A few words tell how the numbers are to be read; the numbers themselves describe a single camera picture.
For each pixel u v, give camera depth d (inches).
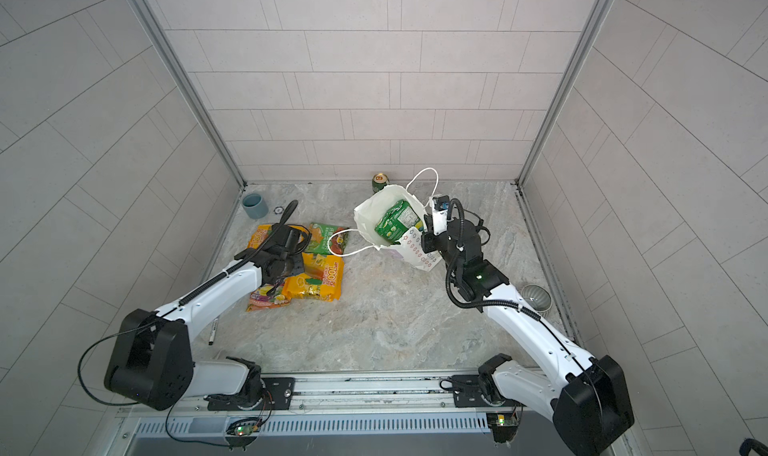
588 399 14.7
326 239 37.9
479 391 28.2
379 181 41.0
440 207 24.8
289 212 29.4
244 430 25.3
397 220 35.9
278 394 27.8
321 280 33.3
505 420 27.3
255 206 40.8
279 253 25.7
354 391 29.0
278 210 42.6
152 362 15.9
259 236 36.8
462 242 21.0
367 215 33.9
